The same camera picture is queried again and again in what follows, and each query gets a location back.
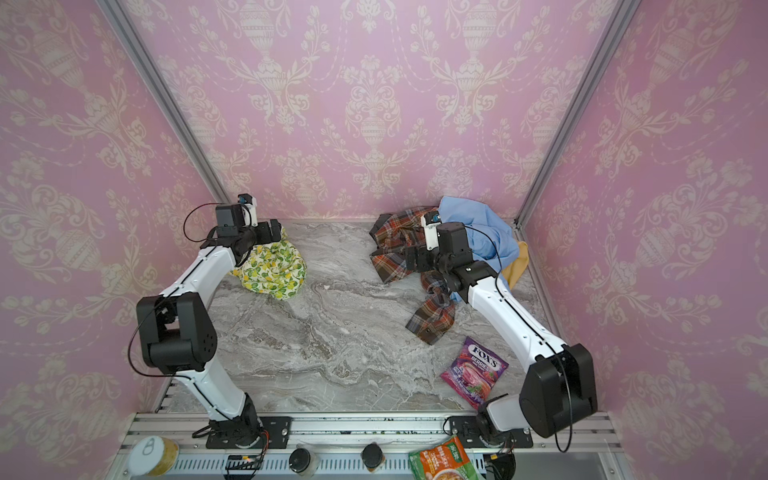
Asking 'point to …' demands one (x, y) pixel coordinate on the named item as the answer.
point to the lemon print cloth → (274, 269)
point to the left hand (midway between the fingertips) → (266, 225)
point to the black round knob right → (372, 455)
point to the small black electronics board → (243, 462)
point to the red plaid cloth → (391, 234)
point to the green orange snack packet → (443, 460)
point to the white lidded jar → (152, 456)
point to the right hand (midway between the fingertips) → (421, 245)
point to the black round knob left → (299, 460)
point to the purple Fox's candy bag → (474, 371)
